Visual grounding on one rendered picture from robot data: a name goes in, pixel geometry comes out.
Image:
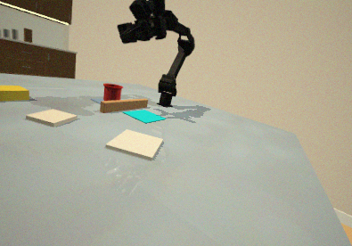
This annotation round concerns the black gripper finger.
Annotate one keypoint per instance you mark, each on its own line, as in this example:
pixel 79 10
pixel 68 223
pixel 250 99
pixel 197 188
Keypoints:
pixel 129 27
pixel 141 32

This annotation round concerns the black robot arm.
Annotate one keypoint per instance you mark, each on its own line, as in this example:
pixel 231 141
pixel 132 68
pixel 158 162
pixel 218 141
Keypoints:
pixel 142 10

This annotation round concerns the red plastic cup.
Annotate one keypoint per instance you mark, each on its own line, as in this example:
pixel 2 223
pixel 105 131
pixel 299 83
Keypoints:
pixel 111 92

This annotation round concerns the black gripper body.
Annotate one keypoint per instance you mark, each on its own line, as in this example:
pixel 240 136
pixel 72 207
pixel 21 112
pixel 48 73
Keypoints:
pixel 156 28

